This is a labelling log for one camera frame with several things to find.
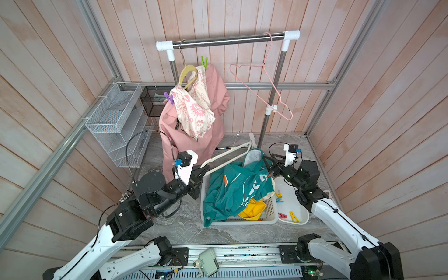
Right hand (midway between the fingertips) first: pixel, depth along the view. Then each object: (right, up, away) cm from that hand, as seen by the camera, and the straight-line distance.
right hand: (267, 155), depth 77 cm
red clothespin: (+9, -30, +6) cm, 32 cm away
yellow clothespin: (+15, -31, +6) cm, 35 cm away
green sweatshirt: (-16, -13, -5) cm, 21 cm away
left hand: (-26, -4, -22) cm, 34 cm away
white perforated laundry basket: (+2, -29, +2) cm, 29 cm away
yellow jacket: (-5, -26, +4) cm, 27 cm away
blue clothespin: (+9, -24, +12) cm, 28 cm away
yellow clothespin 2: (+10, -21, +13) cm, 27 cm away
